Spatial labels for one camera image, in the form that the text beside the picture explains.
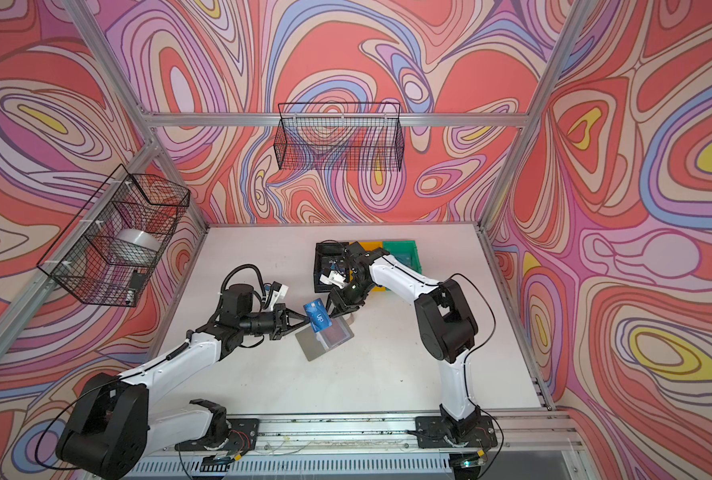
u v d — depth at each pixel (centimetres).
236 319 67
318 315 80
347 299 78
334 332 91
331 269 82
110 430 41
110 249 73
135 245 69
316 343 89
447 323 52
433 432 74
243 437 72
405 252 104
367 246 79
